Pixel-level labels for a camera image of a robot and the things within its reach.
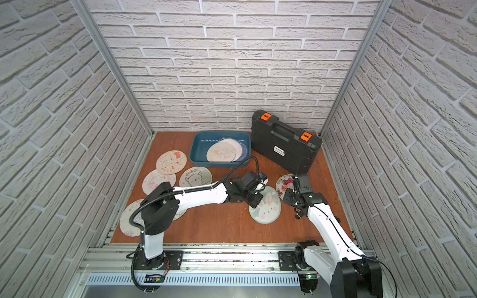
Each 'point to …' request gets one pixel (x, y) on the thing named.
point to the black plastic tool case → (292, 148)
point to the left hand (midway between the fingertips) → (264, 198)
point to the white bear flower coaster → (195, 176)
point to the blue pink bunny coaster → (244, 152)
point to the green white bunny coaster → (268, 210)
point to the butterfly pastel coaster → (125, 226)
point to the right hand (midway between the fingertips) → (291, 197)
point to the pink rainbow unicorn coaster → (154, 178)
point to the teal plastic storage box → (220, 149)
